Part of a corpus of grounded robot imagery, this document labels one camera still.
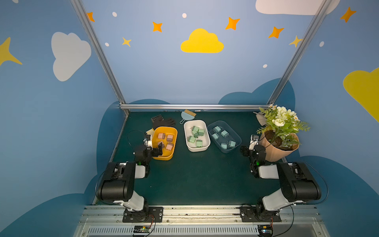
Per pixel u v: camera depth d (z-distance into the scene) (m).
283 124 0.75
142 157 0.71
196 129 1.08
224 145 0.99
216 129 1.07
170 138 1.03
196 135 1.04
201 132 1.08
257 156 0.72
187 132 1.07
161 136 1.04
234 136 1.02
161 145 0.91
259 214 0.68
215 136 1.04
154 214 0.74
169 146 0.98
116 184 0.45
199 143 1.02
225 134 1.05
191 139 1.02
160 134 1.04
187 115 1.20
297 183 0.46
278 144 0.88
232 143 1.01
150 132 1.08
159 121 1.12
